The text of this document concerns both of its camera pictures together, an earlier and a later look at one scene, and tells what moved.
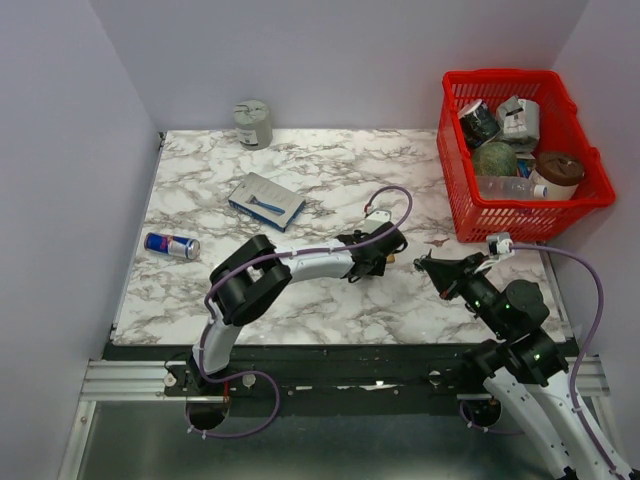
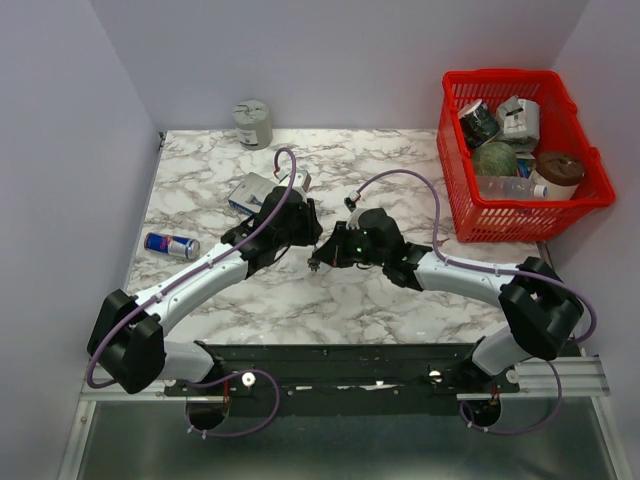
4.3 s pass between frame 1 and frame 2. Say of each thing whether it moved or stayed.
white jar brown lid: stayed
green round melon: stayed
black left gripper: moved
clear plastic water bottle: stayed
